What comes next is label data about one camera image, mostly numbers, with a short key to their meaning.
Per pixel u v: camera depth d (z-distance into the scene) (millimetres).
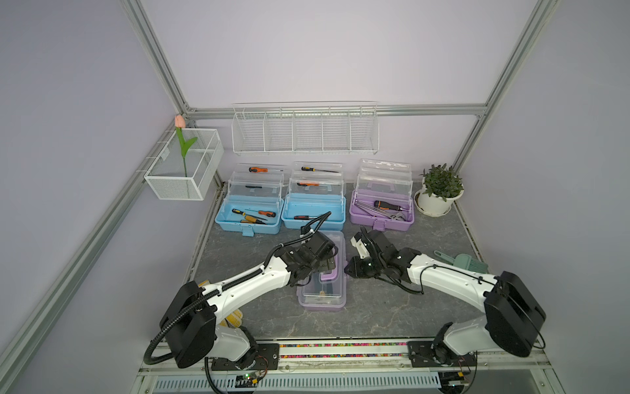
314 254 616
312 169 1117
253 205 1093
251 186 1093
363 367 728
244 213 1084
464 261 939
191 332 406
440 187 986
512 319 424
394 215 1080
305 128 1011
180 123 846
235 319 805
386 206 1084
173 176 823
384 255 654
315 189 1164
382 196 1074
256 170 1108
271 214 1066
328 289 777
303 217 1106
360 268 742
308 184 1089
